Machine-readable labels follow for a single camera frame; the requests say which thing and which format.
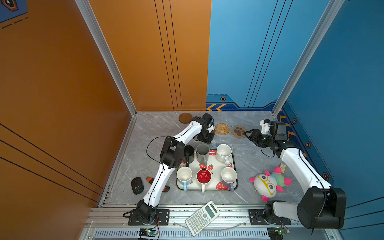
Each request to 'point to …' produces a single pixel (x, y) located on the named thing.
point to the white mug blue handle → (184, 174)
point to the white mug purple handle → (229, 176)
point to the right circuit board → (277, 233)
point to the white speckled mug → (223, 153)
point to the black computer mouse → (137, 185)
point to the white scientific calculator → (203, 217)
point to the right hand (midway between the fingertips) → (245, 134)
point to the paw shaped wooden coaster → (238, 131)
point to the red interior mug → (203, 176)
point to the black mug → (189, 155)
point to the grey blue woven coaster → (213, 144)
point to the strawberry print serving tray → (215, 167)
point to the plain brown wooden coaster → (185, 117)
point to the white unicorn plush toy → (266, 185)
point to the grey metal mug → (202, 150)
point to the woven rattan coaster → (222, 129)
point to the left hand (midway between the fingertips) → (210, 140)
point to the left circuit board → (148, 232)
